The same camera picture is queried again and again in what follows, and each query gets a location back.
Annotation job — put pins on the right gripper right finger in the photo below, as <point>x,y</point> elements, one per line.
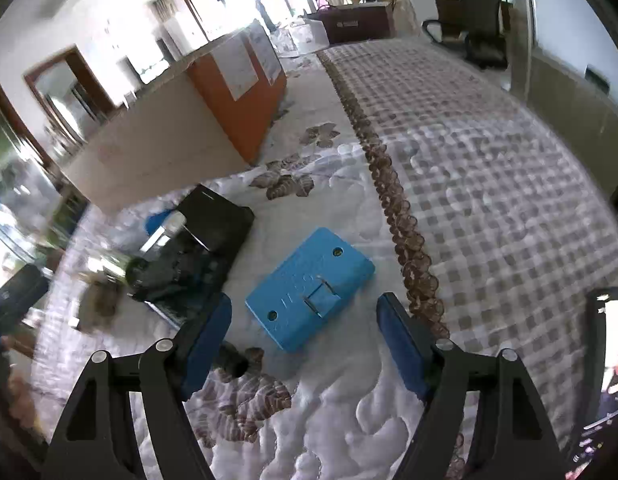
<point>513,437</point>

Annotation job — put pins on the blue plastic block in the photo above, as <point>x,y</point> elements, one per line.
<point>313,284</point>

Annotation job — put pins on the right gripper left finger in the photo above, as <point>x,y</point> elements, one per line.
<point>95,438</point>

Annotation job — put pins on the black office chair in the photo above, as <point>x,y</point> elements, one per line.
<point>475,33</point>

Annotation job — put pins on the quilted patterned bedspread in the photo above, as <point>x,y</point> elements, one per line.
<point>473,212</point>

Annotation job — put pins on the blue capped clear bottle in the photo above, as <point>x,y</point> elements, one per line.
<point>173,218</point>

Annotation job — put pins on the dark wooden cabinet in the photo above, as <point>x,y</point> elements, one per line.
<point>356,22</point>

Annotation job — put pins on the large cardboard box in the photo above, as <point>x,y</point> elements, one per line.
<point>204,118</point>

